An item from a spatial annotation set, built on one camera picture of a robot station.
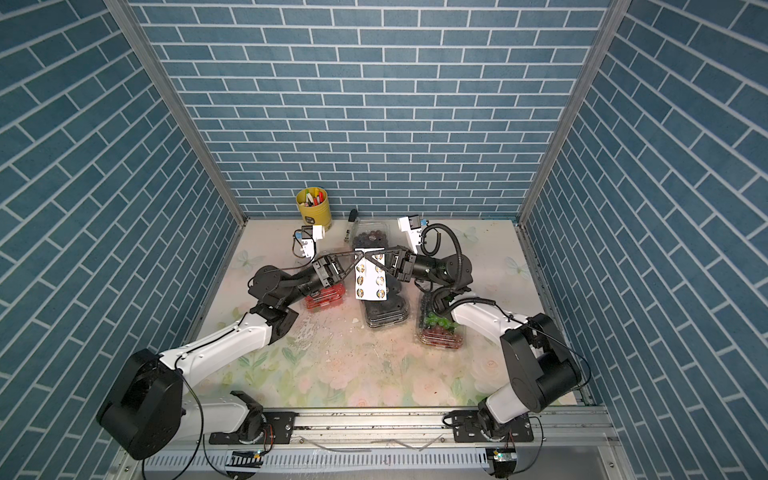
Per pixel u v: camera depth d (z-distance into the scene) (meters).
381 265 0.65
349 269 0.66
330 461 0.77
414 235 0.65
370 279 0.65
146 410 0.41
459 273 0.60
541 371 0.44
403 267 0.62
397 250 0.65
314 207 1.06
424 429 0.75
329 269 0.63
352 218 1.15
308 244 0.65
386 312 0.90
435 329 0.86
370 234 1.05
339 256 0.65
